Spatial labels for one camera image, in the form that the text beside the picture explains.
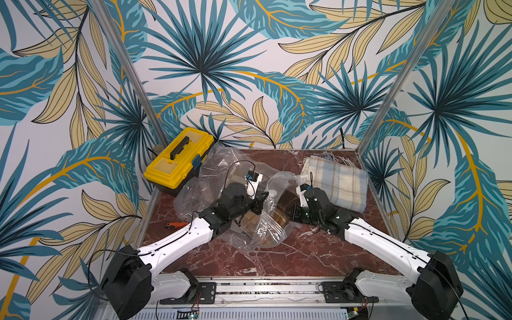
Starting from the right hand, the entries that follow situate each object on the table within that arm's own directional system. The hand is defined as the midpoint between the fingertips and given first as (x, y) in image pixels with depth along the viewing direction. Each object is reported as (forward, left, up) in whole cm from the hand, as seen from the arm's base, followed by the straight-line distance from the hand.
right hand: (283, 210), depth 80 cm
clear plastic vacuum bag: (+33, +29, -12) cm, 46 cm away
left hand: (+3, +7, +7) cm, 10 cm away
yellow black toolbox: (+25, +45, +3) cm, 52 cm away
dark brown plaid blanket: (-7, +7, +2) cm, 10 cm away
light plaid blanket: (+22, -36, -12) cm, 44 cm away
